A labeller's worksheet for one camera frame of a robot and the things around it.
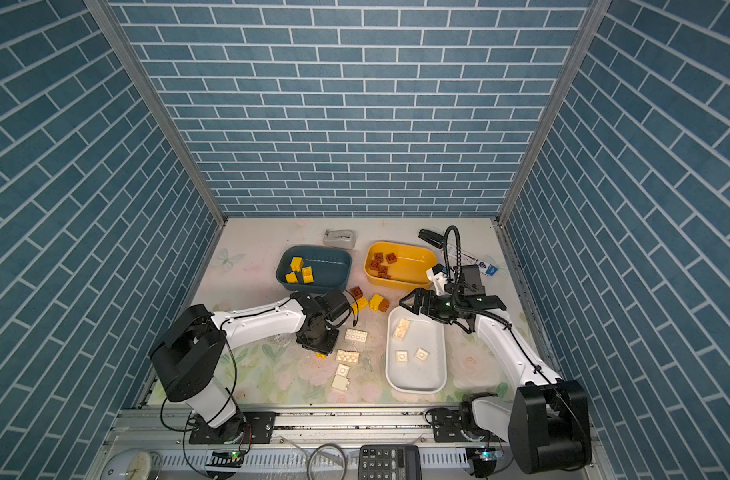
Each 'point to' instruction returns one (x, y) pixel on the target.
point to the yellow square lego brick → (296, 264)
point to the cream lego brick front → (342, 370)
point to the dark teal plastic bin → (331, 266)
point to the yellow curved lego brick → (307, 273)
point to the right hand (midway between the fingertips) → (409, 303)
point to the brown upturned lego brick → (378, 256)
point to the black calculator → (389, 462)
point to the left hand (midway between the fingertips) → (328, 350)
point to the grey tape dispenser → (339, 238)
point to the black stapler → (433, 238)
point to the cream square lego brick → (340, 382)
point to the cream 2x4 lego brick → (401, 329)
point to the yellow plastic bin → (398, 266)
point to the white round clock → (128, 464)
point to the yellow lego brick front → (291, 278)
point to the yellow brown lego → (379, 303)
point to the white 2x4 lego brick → (356, 335)
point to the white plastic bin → (416, 352)
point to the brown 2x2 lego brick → (383, 272)
